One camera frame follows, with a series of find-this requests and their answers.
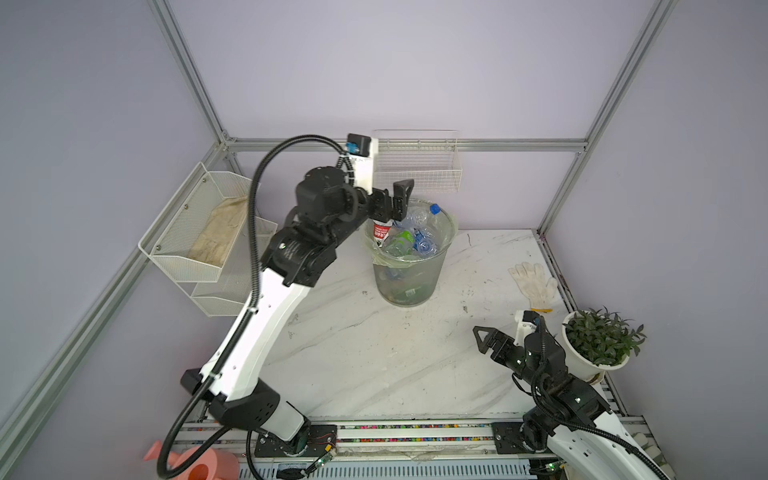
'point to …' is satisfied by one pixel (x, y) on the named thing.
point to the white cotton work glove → (532, 281)
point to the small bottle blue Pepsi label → (435, 217)
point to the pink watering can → (213, 464)
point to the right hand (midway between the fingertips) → (481, 334)
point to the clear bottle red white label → (381, 230)
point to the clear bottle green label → (401, 242)
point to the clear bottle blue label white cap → (417, 217)
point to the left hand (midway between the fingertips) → (389, 178)
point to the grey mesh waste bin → (409, 287)
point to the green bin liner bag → (444, 237)
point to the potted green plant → (599, 341)
